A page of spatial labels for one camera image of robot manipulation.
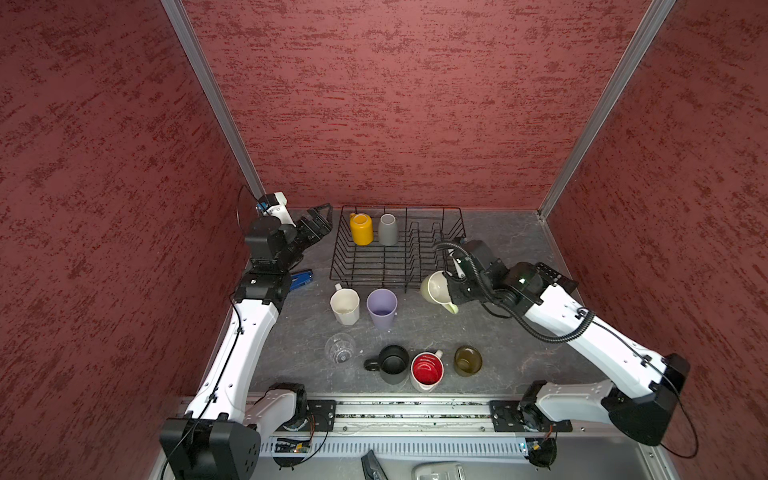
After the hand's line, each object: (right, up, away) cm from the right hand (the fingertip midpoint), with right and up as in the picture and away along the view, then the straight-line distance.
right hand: (452, 291), depth 74 cm
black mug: (-15, -22, +7) cm, 27 cm away
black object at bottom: (-20, -39, -8) cm, 45 cm away
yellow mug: (-26, +17, +29) cm, 42 cm away
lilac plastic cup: (-18, -7, +15) cm, 25 cm away
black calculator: (+41, 0, +26) cm, 48 cm away
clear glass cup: (-31, -19, +11) cm, 38 cm away
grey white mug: (-17, +17, +30) cm, 38 cm away
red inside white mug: (-6, -23, +7) cm, 25 cm away
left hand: (-33, +18, -2) cm, 37 cm away
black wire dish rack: (-4, +17, +40) cm, 43 cm away
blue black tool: (-47, 0, +26) cm, 54 cm away
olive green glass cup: (+6, -22, +9) cm, 24 cm away
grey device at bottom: (-5, -39, -9) cm, 40 cm away
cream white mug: (-30, -6, +14) cm, 34 cm away
